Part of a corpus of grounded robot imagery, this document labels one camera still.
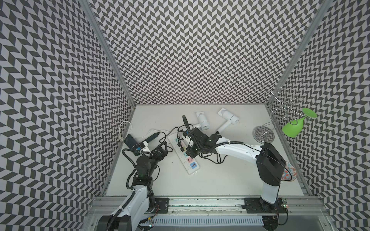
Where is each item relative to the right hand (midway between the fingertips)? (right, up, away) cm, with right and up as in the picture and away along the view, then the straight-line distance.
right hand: (189, 153), depth 84 cm
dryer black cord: (+18, -4, +6) cm, 19 cm away
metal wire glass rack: (+69, +28, +24) cm, 78 cm away
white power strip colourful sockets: (+1, -7, +1) cm, 7 cm away
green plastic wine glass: (+59, +15, -5) cm, 61 cm away
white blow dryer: (+10, +16, +16) cm, 25 cm away
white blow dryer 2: (+30, +21, +20) cm, 42 cm away
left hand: (-16, +5, 0) cm, 16 cm away
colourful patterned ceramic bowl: (+57, -12, -2) cm, 58 cm away
